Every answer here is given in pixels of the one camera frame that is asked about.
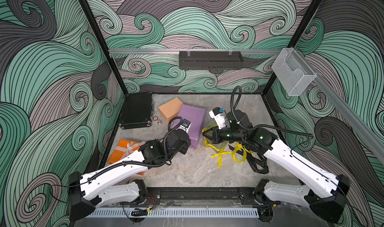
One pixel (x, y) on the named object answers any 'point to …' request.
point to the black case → (137, 110)
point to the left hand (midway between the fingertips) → (186, 134)
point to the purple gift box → (196, 116)
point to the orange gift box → (124, 148)
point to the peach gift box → (171, 109)
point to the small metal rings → (155, 118)
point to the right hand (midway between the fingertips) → (201, 135)
